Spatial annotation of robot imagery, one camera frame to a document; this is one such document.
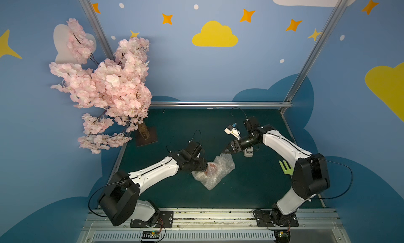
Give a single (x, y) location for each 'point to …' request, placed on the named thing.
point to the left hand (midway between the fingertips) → (205, 163)
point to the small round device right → (282, 235)
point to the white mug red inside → (212, 169)
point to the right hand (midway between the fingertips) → (228, 149)
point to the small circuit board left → (150, 234)
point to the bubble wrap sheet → (225, 164)
